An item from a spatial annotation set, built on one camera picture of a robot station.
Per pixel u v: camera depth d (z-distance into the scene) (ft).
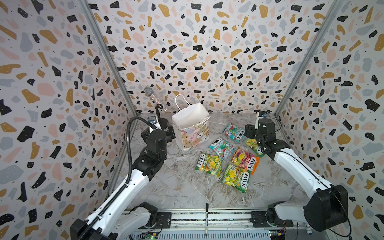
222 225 2.40
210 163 3.01
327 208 1.32
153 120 1.94
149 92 2.89
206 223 2.40
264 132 2.06
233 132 3.50
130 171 1.51
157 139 1.68
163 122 3.80
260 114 2.36
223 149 3.25
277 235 2.35
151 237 2.31
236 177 2.81
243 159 3.03
